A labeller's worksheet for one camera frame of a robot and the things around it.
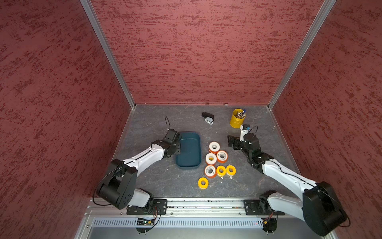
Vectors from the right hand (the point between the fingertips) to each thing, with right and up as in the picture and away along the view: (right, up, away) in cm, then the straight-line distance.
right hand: (234, 138), depth 87 cm
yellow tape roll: (-8, -19, -2) cm, 21 cm away
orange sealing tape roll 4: (-15, -19, -3) cm, 24 cm away
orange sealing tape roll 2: (-14, -13, +1) cm, 19 cm away
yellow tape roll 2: (-2, -19, -1) cm, 19 cm away
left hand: (-36, -9, +2) cm, 37 cm away
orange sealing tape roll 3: (-7, -11, +2) cm, 14 cm away
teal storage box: (-26, -12, +5) cm, 30 cm away
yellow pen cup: (+6, +12, +11) cm, 18 cm away
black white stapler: (-13, +12, +22) cm, 28 cm away
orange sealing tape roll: (-11, -7, +5) cm, 14 cm away
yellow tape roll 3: (-19, -26, -8) cm, 33 cm away
